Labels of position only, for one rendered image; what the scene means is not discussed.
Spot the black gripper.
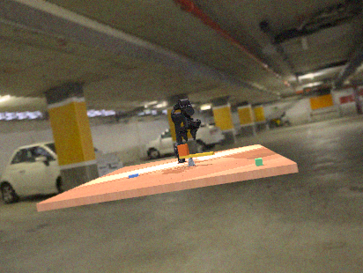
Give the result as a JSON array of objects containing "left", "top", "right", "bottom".
[{"left": 177, "top": 117, "right": 200, "bottom": 142}]

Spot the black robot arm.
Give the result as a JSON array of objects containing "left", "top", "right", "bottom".
[{"left": 171, "top": 99, "right": 201, "bottom": 164}]

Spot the yellow bar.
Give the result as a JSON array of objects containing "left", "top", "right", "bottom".
[{"left": 177, "top": 144, "right": 215, "bottom": 159}]

